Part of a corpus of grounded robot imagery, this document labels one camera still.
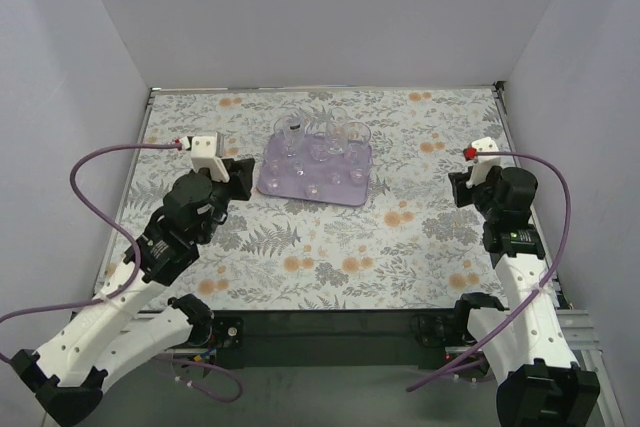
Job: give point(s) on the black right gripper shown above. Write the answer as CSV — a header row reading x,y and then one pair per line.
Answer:
x,y
461,189

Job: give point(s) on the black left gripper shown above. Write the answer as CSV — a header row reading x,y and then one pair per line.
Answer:
x,y
239,177

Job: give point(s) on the small faceted clear glass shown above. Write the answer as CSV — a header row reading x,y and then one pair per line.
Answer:
x,y
272,182

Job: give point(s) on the clear wine glass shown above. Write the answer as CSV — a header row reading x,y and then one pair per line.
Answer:
x,y
298,167

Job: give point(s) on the clear stemmed glass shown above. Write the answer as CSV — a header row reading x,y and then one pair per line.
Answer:
x,y
293,130

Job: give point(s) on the tall clear glass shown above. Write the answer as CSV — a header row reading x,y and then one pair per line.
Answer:
x,y
336,131

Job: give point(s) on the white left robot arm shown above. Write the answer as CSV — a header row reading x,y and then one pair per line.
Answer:
x,y
70,374

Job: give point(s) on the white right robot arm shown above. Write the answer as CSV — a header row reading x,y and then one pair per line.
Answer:
x,y
540,382

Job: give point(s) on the lilac rectangular plastic tray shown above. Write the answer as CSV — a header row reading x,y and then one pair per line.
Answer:
x,y
336,180

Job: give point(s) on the floral patterned table mat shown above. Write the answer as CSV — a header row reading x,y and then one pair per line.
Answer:
x,y
408,246

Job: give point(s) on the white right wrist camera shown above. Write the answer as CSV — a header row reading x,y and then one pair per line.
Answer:
x,y
482,154

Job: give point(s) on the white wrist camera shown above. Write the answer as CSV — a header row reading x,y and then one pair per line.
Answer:
x,y
206,153
482,154

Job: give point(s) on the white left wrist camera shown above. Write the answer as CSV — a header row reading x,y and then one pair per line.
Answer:
x,y
206,153

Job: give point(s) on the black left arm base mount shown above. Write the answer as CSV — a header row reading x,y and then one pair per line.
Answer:
x,y
224,332

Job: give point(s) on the aluminium table frame rail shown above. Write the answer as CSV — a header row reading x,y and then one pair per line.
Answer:
x,y
582,338

